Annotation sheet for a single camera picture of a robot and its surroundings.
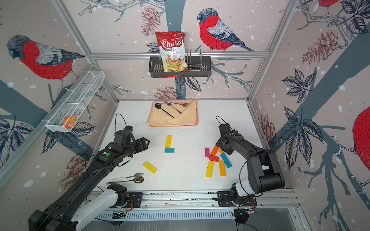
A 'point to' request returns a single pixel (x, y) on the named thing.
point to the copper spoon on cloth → (183, 104)
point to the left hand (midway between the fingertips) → (147, 139)
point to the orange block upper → (214, 150)
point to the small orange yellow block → (221, 151)
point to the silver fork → (136, 175)
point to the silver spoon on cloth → (169, 104)
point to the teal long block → (226, 160)
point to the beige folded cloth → (162, 113)
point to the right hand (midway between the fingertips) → (221, 145)
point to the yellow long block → (209, 168)
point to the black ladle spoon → (158, 106)
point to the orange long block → (222, 168)
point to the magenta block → (206, 152)
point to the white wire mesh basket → (67, 113)
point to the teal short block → (169, 150)
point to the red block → (214, 158)
